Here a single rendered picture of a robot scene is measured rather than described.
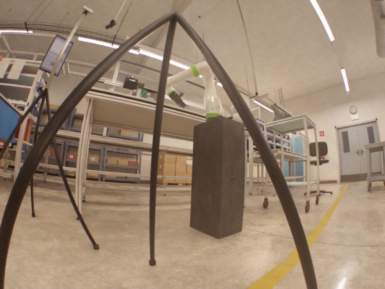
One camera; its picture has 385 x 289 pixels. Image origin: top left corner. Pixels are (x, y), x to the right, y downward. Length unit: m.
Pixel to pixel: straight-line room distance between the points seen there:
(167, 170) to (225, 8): 4.55
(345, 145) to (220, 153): 6.35
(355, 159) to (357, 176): 0.59
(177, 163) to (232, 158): 4.09
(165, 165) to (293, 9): 5.36
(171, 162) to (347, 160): 6.39
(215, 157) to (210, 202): 0.30
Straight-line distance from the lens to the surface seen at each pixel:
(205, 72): 1.55
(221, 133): 1.06
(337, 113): 7.29
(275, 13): 4.26
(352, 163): 7.00
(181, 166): 5.19
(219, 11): 4.04
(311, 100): 7.70
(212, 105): 1.31
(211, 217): 1.11
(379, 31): 4.85
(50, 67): 2.36
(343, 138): 7.10
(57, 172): 5.14
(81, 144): 1.31
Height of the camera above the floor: 0.42
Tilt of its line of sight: 10 degrees up
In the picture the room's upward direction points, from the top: 2 degrees clockwise
